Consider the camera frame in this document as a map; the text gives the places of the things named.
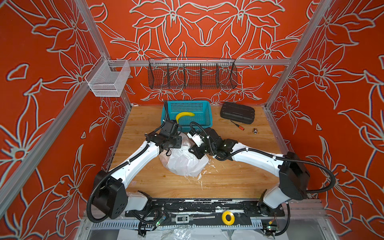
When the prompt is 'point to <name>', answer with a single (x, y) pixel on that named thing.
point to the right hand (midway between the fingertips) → (187, 149)
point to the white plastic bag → (181, 162)
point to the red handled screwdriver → (240, 127)
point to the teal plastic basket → (202, 109)
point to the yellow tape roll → (224, 219)
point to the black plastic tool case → (238, 112)
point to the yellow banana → (183, 114)
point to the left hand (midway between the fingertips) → (177, 139)
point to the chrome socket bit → (255, 130)
